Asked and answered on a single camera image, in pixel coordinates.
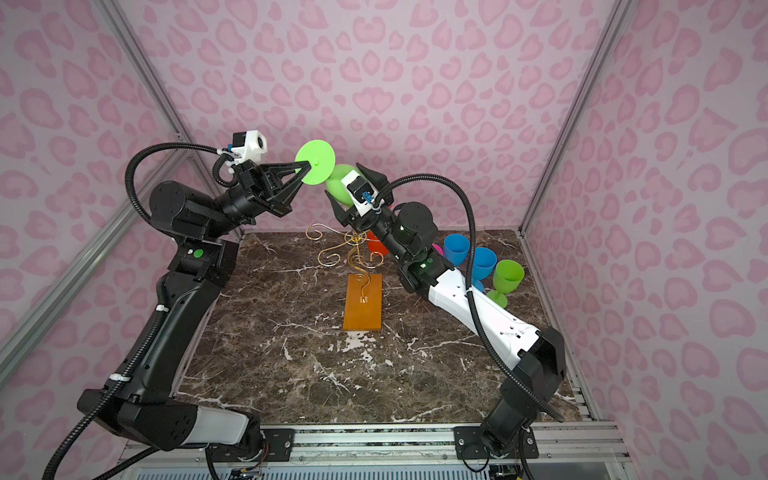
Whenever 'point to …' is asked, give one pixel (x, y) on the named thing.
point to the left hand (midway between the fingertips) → (305, 166)
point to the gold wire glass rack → (355, 249)
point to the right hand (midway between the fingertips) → (344, 173)
